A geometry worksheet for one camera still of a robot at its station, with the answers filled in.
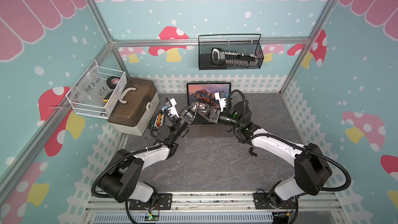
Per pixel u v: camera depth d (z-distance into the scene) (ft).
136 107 2.86
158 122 3.34
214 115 2.13
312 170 1.42
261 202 2.43
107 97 2.18
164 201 2.45
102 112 2.17
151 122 3.31
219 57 2.88
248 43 2.95
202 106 2.27
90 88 2.19
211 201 2.49
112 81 2.62
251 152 2.94
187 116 2.13
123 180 1.42
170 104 2.17
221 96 2.20
